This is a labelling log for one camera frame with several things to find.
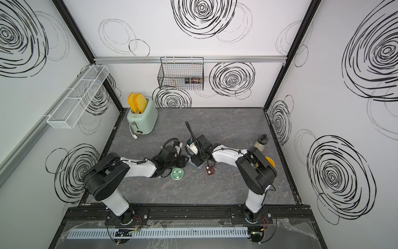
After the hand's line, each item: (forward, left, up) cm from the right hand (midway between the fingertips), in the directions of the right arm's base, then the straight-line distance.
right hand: (196, 157), depth 92 cm
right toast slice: (+30, +37, +17) cm, 50 cm away
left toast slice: (+27, +41, +20) cm, 53 cm away
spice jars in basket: (+35, +2, +30) cm, 46 cm away
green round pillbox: (-10, +10, -1) cm, 14 cm away
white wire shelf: (+4, +59, +32) cm, 68 cm away
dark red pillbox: (-6, -9, -2) cm, 11 cm away
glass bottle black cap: (+8, -39, +8) cm, 40 cm away
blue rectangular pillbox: (-6, -2, +1) cm, 6 cm away
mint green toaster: (+18, +34, +10) cm, 39 cm away
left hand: (0, +6, -1) cm, 6 cm away
